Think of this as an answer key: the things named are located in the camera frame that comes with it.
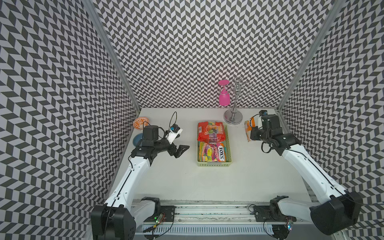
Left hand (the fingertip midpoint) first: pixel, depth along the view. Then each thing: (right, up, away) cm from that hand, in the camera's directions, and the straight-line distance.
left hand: (181, 141), depth 77 cm
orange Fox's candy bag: (+17, -8, +10) cm, 21 cm away
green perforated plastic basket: (+26, -10, +7) cm, 29 cm away
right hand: (+39, +5, +2) cm, 39 cm away
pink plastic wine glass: (+27, +27, +25) cm, 45 cm away
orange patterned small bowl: (-36, +10, +30) cm, 48 cm away
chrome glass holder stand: (+35, +14, +34) cm, 51 cm away
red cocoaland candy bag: (+16, +4, +14) cm, 22 cm away
